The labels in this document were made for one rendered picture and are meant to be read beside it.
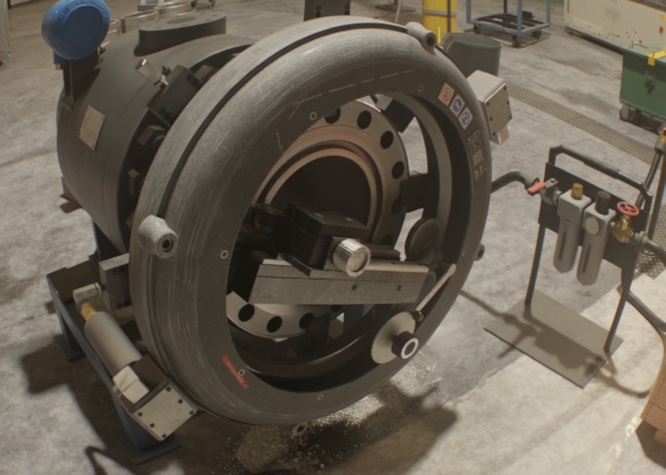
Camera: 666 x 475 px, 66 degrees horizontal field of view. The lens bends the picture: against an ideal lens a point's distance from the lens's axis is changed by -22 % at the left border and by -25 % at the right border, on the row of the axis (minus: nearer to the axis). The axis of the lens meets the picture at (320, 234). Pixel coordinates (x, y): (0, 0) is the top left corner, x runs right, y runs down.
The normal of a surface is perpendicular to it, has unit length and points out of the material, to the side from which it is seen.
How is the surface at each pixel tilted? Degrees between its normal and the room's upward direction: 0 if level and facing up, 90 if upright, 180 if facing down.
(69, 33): 90
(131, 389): 90
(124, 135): 57
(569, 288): 0
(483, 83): 23
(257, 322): 90
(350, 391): 90
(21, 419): 0
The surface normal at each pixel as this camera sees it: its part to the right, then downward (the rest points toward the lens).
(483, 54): 0.09, 0.57
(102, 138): -0.69, -0.11
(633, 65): -0.72, 0.36
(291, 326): 0.64, 0.39
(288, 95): 0.51, 0.19
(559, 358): 0.00, -0.87
